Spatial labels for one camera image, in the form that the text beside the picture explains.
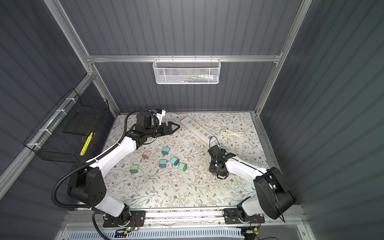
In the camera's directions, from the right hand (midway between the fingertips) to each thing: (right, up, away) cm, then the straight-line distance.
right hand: (215, 170), depth 89 cm
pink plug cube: (-43, +9, +6) cm, 45 cm away
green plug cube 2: (-49, +1, 0) cm, 49 cm away
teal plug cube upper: (-32, +11, +8) cm, 34 cm away
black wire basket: (-77, +19, -24) cm, 82 cm away
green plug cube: (-20, +2, 0) cm, 20 cm away
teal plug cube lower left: (-32, +4, +3) cm, 32 cm away
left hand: (-23, +26, -7) cm, 36 cm away
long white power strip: (-9, +24, +17) cm, 31 cm away
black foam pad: (-72, +28, -10) cm, 78 cm away
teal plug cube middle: (-25, +5, +2) cm, 25 cm away
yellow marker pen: (-63, +18, -20) cm, 69 cm away
